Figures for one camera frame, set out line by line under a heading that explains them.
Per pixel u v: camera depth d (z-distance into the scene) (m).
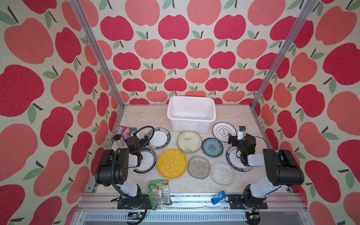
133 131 0.81
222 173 0.84
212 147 0.96
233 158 0.91
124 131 1.01
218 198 0.73
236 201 0.73
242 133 0.82
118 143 0.91
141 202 0.69
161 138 0.99
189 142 0.98
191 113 1.13
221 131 1.04
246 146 0.74
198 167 0.87
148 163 0.90
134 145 0.73
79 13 0.72
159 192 0.76
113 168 0.45
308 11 0.71
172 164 0.88
